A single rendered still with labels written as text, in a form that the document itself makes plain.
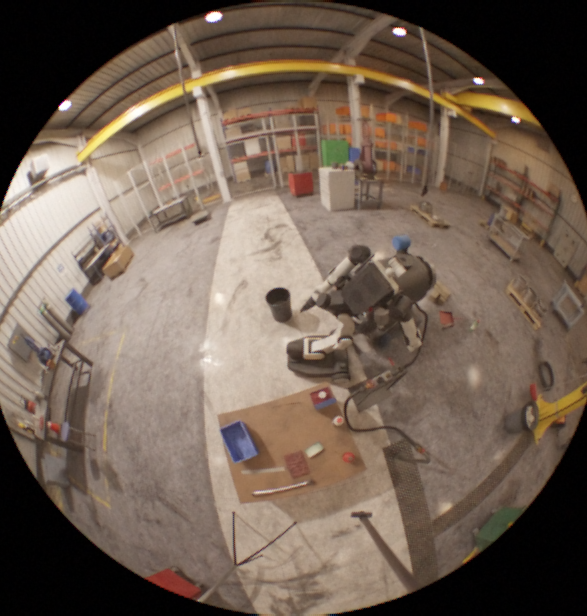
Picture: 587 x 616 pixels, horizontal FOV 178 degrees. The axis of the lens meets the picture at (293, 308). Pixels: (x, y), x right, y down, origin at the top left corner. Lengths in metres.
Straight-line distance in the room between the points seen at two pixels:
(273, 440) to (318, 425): 0.36
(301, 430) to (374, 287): 1.12
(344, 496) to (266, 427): 1.08
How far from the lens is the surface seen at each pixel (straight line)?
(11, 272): 8.14
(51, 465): 5.56
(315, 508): 2.12
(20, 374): 7.67
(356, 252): 1.20
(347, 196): 5.49
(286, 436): 1.53
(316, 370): 1.93
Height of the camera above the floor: 1.98
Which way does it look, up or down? 50 degrees down
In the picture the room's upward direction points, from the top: 11 degrees counter-clockwise
